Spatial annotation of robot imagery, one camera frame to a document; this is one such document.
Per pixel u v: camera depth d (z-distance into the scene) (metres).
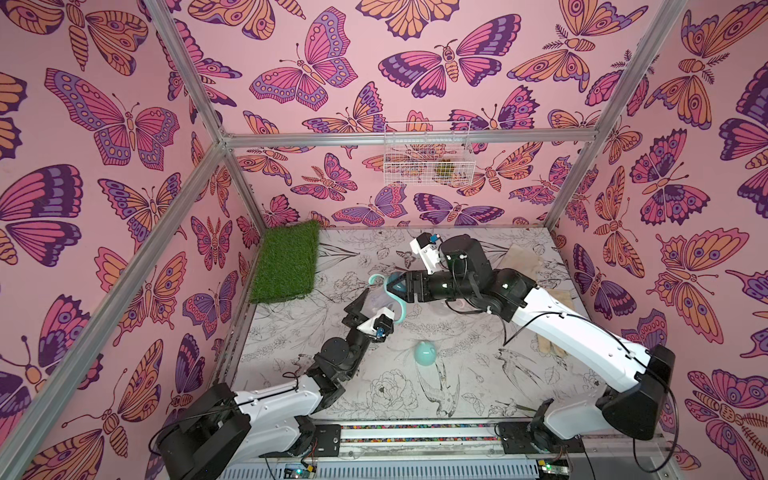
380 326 0.62
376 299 0.68
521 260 1.12
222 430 0.42
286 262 1.06
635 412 0.39
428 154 0.95
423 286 0.59
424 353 0.85
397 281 0.64
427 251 0.64
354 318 0.67
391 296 0.65
